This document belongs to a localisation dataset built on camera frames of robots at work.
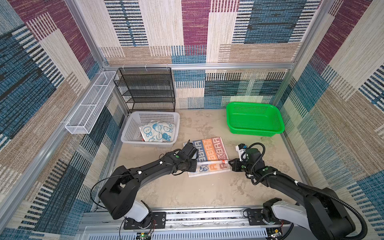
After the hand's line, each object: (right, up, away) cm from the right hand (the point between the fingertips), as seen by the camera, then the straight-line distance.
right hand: (230, 163), depth 88 cm
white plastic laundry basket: (-63, +17, +13) cm, 66 cm away
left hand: (-21, +1, -2) cm, 21 cm away
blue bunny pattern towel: (-43, +18, +8) cm, 48 cm away
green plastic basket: (+26, +27, +25) cm, 45 cm away
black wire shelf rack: (-54, +48, +21) cm, 75 cm away
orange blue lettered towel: (-10, +2, +6) cm, 12 cm away
